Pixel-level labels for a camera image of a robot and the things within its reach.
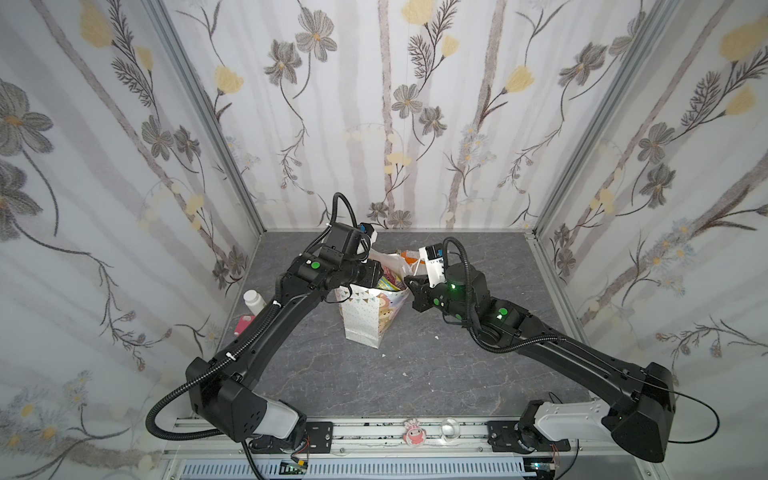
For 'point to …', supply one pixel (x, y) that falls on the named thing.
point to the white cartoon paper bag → (368, 312)
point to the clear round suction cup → (450, 429)
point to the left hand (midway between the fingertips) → (374, 262)
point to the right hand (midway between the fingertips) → (402, 273)
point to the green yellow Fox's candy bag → (389, 282)
